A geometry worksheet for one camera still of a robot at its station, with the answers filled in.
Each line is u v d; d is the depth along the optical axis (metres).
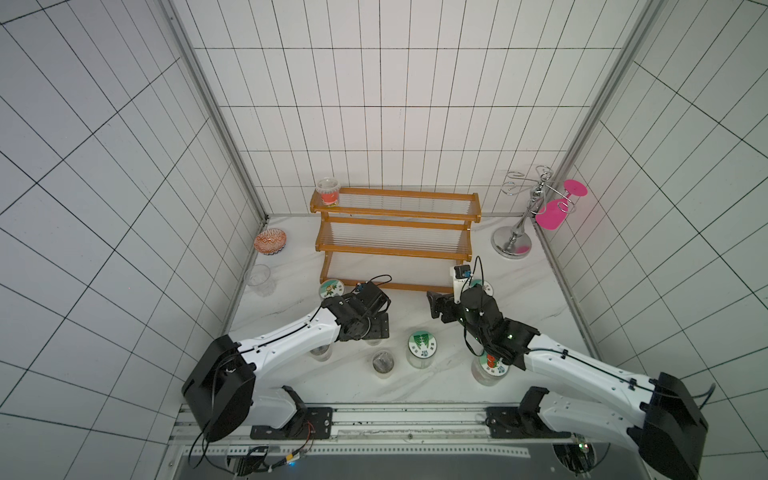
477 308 0.59
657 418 0.40
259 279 0.98
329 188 0.80
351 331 0.59
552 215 0.96
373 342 0.87
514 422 0.73
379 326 0.74
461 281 0.67
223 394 0.40
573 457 0.68
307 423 0.72
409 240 0.93
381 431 0.73
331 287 0.90
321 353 0.79
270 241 1.10
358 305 0.63
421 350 0.77
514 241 1.09
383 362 0.78
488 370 0.74
